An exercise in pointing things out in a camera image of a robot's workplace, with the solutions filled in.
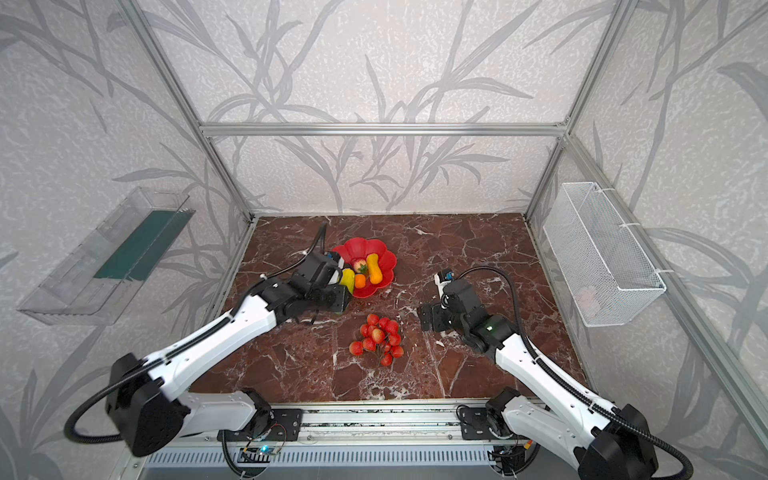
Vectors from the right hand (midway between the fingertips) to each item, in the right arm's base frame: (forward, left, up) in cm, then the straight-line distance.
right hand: (434, 297), depth 81 cm
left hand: (+1, +22, +3) cm, 23 cm away
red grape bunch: (-8, +15, -6) cm, 18 cm away
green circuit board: (-34, +45, -16) cm, 59 cm away
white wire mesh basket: (-6, -34, +20) cm, 40 cm away
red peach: (+17, +23, -9) cm, 30 cm away
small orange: (+11, +23, -10) cm, 27 cm away
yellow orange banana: (+14, +18, -10) cm, 25 cm away
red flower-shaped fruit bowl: (+27, +26, -12) cm, 39 cm away
